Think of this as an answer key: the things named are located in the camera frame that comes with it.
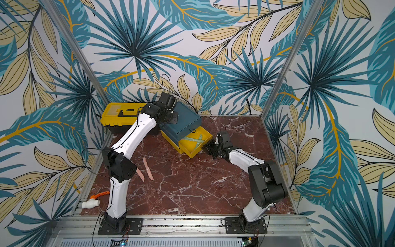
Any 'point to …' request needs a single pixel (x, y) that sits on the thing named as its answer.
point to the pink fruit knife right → (149, 172)
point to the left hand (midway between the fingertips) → (173, 119)
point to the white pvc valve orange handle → (93, 201)
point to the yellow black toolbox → (119, 117)
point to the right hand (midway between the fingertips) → (201, 146)
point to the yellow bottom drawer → (192, 144)
